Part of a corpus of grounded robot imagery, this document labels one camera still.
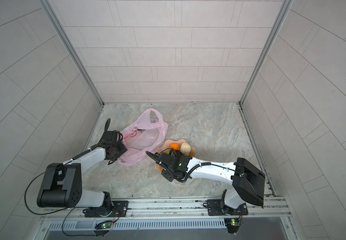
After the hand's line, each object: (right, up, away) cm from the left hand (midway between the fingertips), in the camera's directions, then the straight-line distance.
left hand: (128, 146), depth 93 cm
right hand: (+26, -11, -14) cm, 31 cm away
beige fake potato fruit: (+36, +1, -10) cm, 37 cm away
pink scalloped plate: (+25, +1, -5) cm, 25 cm away
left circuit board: (0, -28, -28) cm, 40 cm away
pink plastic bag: (+8, +4, +4) cm, 10 cm away
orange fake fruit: (+29, +2, -7) cm, 30 cm away
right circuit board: (+57, -31, -25) cm, 69 cm away
